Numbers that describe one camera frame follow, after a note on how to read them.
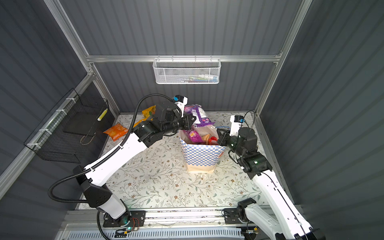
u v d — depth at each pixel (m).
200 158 0.77
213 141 0.89
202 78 0.92
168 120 0.52
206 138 0.97
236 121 0.60
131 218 0.72
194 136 0.86
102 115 0.82
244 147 0.52
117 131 1.05
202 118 0.71
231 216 0.74
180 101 0.59
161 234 0.77
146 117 1.14
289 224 0.38
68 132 0.72
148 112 1.14
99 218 0.69
